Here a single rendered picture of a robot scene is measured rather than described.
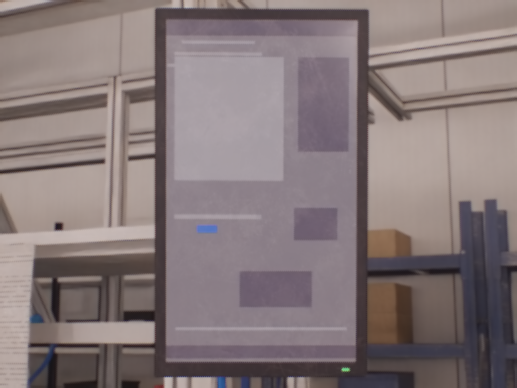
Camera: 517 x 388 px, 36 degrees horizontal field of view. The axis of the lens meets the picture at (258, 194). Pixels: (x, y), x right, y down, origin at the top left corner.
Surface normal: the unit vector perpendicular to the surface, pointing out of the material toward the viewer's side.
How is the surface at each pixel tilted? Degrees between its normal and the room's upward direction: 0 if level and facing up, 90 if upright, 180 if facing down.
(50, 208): 90
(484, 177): 90
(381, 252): 90
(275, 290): 101
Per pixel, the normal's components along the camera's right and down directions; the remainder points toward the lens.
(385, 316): -0.40, -0.16
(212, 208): 0.02, 0.01
